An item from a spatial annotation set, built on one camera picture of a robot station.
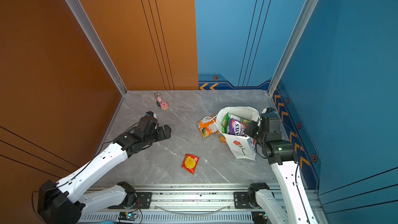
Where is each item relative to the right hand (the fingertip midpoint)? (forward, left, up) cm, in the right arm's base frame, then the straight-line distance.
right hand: (247, 123), depth 72 cm
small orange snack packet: (-4, +11, -7) cm, 14 cm away
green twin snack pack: (+7, +9, -6) cm, 13 cm away
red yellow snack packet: (-10, +28, -23) cm, 38 cm away
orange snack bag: (+13, +18, -21) cm, 31 cm away
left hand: (+3, +41, -9) cm, 42 cm away
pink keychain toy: (+30, +50, -21) cm, 62 cm away
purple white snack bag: (+1, +4, -5) cm, 6 cm away
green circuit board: (-33, +56, -26) cm, 70 cm away
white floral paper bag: (-7, +2, -9) cm, 12 cm away
